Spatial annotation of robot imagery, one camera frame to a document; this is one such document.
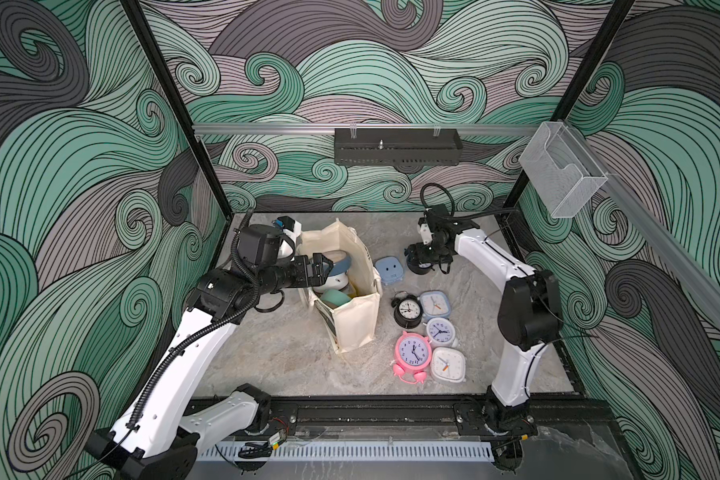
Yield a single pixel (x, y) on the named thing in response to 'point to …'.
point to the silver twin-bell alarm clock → (336, 282)
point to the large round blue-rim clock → (341, 261)
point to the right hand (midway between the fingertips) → (419, 259)
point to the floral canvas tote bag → (355, 321)
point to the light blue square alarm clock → (435, 304)
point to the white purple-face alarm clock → (441, 332)
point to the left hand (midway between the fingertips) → (317, 261)
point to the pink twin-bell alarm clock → (413, 353)
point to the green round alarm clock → (335, 296)
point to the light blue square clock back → (390, 269)
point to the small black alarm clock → (420, 263)
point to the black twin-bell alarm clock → (408, 310)
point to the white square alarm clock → (447, 365)
